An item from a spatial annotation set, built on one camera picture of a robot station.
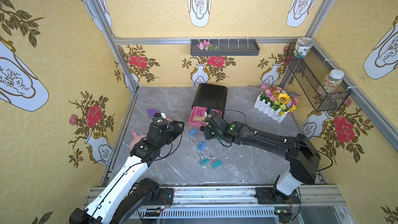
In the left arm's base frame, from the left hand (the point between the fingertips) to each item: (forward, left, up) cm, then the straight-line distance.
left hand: (177, 124), depth 78 cm
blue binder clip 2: (-4, -12, -18) cm, 22 cm away
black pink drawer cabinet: (+20, -16, -2) cm, 26 cm away
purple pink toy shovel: (+22, +22, -21) cm, 37 cm away
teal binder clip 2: (-14, -20, -18) cm, 30 cm away
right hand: (+3, -16, -7) cm, 18 cm away
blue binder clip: (+5, -6, -19) cm, 20 cm away
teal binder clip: (-13, -13, -19) cm, 26 cm away
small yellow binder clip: (+7, -10, -6) cm, 14 cm away
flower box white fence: (+15, -56, -4) cm, 59 cm away
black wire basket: (+28, -77, +9) cm, 82 cm away
